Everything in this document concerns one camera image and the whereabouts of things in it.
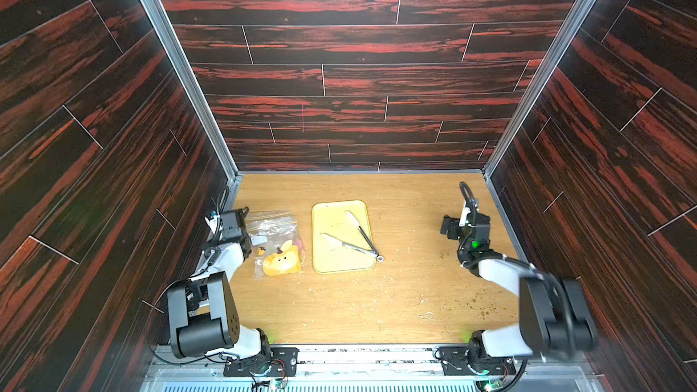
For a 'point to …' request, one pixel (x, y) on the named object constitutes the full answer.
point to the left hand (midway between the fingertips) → (224, 239)
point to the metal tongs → (372, 252)
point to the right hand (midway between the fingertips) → (466, 217)
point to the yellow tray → (329, 218)
